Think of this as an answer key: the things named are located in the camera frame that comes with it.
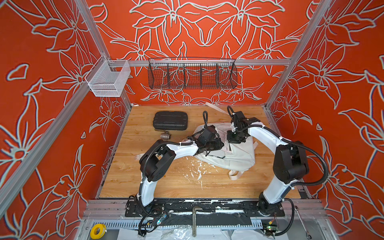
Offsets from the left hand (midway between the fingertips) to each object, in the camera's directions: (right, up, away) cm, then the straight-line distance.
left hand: (225, 142), depth 87 cm
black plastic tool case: (-34, +13, +17) cm, 40 cm away
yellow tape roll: (-64, -38, -20) cm, 77 cm away
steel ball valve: (-37, +3, +10) cm, 39 cm away
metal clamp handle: (-19, -34, -17) cm, 43 cm away
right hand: (+2, +1, +3) cm, 4 cm away
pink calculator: (0, +3, +2) cm, 4 cm away
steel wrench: (+33, -39, -21) cm, 55 cm away
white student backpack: (+7, -9, +2) cm, 12 cm away
